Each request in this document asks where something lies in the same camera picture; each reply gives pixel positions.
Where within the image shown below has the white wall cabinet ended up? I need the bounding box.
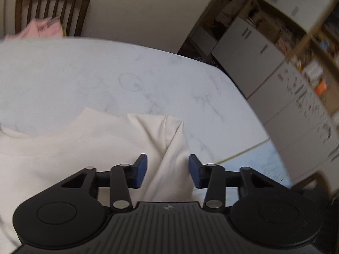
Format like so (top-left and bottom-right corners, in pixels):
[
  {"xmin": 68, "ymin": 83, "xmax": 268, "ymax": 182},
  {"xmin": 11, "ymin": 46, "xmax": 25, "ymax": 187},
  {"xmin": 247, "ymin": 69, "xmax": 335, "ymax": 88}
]
[{"xmin": 254, "ymin": 0, "xmax": 336, "ymax": 32}]

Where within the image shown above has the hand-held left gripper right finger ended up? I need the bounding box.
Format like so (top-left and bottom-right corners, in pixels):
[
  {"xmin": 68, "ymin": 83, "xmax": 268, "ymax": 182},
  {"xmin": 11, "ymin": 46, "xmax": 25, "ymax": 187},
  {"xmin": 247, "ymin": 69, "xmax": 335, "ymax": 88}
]
[{"xmin": 189, "ymin": 153, "xmax": 273, "ymax": 212}]

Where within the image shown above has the pink clothing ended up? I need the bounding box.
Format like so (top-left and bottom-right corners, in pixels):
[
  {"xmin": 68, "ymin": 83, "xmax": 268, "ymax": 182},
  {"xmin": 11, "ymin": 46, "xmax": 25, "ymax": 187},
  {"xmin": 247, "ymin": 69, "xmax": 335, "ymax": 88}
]
[{"xmin": 4, "ymin": 17, "xmax": 65, "ymax": 41}]

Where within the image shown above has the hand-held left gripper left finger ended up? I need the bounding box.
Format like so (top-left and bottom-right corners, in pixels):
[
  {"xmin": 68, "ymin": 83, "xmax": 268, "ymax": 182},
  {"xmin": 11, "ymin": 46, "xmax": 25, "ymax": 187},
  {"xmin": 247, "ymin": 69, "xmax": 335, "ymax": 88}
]
[{"xmin": 60, "ymin": 153, "xmax": 148, "ymax": 212}]

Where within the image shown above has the cluttered open shelf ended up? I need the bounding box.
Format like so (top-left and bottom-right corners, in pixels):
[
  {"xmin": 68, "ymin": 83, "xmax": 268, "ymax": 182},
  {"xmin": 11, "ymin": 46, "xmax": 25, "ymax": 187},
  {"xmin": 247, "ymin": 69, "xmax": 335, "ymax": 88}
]
[{"xmin": 187, "ymin": 0, "xmax": 339, "ymax": 114}]

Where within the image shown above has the white cabinet with stickers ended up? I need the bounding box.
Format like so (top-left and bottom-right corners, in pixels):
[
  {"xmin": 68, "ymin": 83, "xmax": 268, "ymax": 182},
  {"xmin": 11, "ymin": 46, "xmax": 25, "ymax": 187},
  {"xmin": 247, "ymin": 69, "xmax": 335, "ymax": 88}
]
[{"xmin": 211, "ymin": 16, "xmax": 339, "ymax": 184}]

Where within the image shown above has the white printed sweatshirt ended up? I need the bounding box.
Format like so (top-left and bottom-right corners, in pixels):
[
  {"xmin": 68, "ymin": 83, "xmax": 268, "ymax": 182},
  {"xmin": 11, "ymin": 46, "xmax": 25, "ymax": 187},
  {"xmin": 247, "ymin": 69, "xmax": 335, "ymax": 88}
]
[{"xmin": 0, "ymin": 107, "xmax": 196, "ymax": 254}]

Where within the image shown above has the slatted wooden chair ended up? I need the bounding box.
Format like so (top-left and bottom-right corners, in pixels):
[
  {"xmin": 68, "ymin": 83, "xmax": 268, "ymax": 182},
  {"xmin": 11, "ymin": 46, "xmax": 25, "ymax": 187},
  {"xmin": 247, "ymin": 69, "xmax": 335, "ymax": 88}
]
[{"xmin": 14, "ymin": 0, "xmax": 93, "ymax": 37}]

